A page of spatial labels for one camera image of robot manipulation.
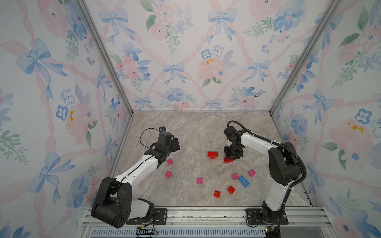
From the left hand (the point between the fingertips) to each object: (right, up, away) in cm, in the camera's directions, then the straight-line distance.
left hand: (173, 141), depth 89 cm
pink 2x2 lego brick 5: (+46, -19, -1) cm, 50 cm away
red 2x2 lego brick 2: (+25, -28, -8) cm, 38 cm away
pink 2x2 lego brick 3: (+16, -22, -4) cm, 28 cm away
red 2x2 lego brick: (+33, -13, +3) cm, 36 cm away
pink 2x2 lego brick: (-3, -13, +3) cm, 14 cm away
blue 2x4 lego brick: (+40, -22, -5) cm, 46 cm away
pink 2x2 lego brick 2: (-2, -19, -3) cm, 20 cm away
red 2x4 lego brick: (+24, -9, +4) cm, 26 cm away
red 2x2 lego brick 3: (+33, -26, -7) cm, 43 cm away
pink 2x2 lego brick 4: (+36, -20, -3) cm, 41 cm away
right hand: (+35, -11, +4) cm, 37 cm away
